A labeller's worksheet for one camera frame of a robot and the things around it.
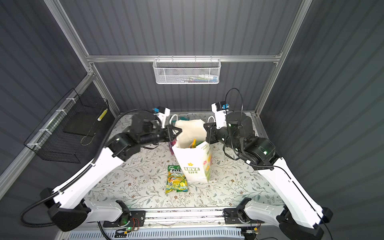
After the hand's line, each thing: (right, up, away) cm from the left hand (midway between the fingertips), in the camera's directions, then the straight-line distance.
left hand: (182, 129), depth 64 cm
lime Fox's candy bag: (-5, -29, +18) cm, 34 cm away
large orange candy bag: (+5, -7, +5) cm, 10 cm away
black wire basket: (-57, -1, +8) cm, 57 cm away
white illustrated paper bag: (+4, -9, -3) cm, 10 cm away
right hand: (+10, +1, -6) cm, 11 cm away
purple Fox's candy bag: (-5, -7, +1) cm, 9 cm away
